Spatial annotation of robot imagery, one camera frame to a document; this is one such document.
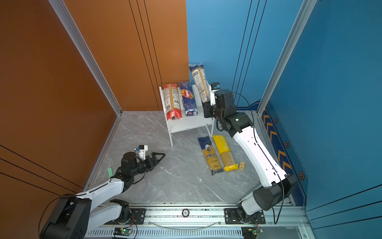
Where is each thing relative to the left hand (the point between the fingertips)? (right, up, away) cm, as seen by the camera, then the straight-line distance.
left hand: (163, 157), depth 84 cm
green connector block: (-32, -10, +3) cm, 33 cm away
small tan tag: (+47, -7, +6) cm, 48 cm away
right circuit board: (+45, -33, -14) cm, 57 cm away
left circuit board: (-16, -33, -13) cm, 39 cm away
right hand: (+23, +29, -12) cm, 39 cm away
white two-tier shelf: (+14, +20, +7) cm, 25 cm away
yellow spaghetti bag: (+38, -3, +8) cm, 39 cm away
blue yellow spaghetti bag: (+28, -1, +8) cm, 29 cm away
